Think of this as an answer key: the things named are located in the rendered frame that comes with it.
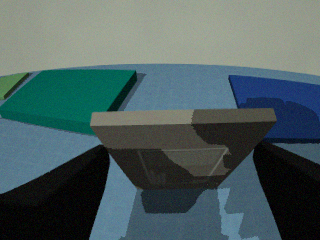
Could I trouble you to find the green flat square mat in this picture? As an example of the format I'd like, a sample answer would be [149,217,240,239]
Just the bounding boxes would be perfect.
[0,69,137,135]

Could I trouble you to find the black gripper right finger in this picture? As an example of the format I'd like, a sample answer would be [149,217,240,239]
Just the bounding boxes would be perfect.
[253,140,320,240]

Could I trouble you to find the light blue mat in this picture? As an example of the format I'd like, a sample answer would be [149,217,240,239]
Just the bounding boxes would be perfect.
[0,64,320,240]

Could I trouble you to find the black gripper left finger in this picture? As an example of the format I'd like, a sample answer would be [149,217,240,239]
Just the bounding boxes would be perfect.
[0,145,110,240]

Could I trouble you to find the dark blue flat panel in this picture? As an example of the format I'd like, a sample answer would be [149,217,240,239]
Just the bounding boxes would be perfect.
[228,75,320,143]

